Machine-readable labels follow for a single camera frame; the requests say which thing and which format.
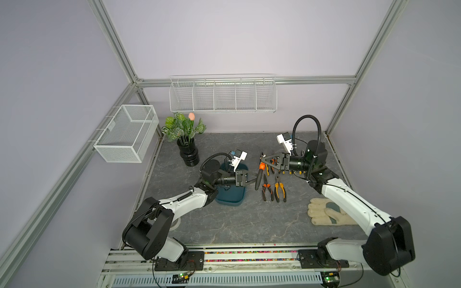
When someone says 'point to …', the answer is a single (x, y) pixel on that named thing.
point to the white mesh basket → (127, 137)
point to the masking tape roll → (177, 225)
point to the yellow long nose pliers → (277, 189)
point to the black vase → (188, 151)
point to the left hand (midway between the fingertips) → (261, 180)
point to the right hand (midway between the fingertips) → (261, 160)
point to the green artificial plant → (180, 126)
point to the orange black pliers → (268, 186)
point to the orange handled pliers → (262, 167)
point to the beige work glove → (324, 211)
